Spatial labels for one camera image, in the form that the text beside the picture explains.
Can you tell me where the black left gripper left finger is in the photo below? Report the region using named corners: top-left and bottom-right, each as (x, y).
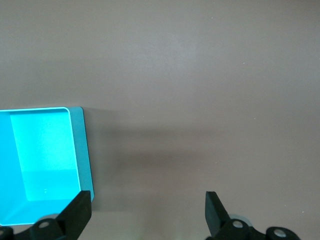
top-left (0, 190), bottom-right (93, 240)

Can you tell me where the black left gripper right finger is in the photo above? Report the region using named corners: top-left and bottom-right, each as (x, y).
top-left (204, 191), bottom-right (300, 240)

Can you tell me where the cyan plastic bin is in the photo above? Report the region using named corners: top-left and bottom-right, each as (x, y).
top-left (0, 106), bottom-right (95, 227)

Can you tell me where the brown table cover sheet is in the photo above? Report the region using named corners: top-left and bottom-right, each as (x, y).
top-left (0, 0), bottom-right (320, 240)

